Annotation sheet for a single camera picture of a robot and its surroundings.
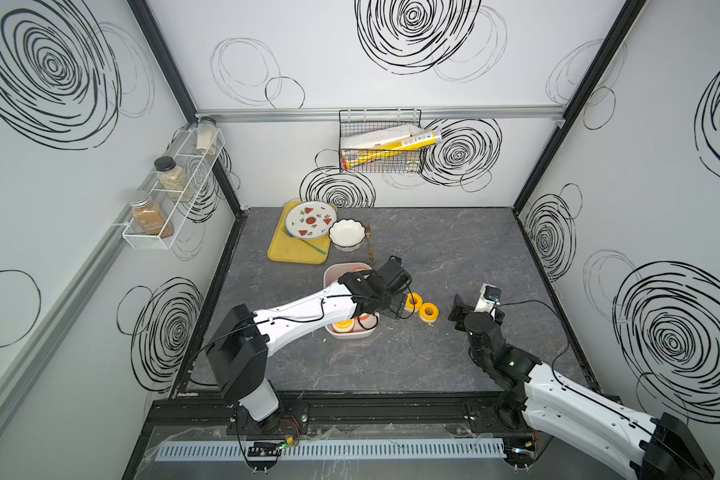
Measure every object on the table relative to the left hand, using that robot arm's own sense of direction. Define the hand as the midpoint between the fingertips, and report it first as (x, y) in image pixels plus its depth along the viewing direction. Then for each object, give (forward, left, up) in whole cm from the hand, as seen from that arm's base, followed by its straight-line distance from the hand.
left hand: (391, 300), depth 81 cm
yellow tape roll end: (0, +6, -13) cm, 14 cm away
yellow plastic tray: (+27, +37, -13) cm, 48 cm away
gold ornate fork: (+23, +5, -12) cm, 26 cm away
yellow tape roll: (+5, -8, -11) cm, 15 cm away
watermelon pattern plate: (+40, +30, -11) cm, 51 cm away
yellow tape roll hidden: (+2, -12, -10) cm, 16 cm away
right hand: (0, -22, 0) cm, 22 cm away
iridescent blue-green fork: (+29, +29, -12) cm, 43 cm away
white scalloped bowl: (+33, +15, -11) cm, 38 cm away
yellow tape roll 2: (-5, +13, -7) cm, 16 cm away
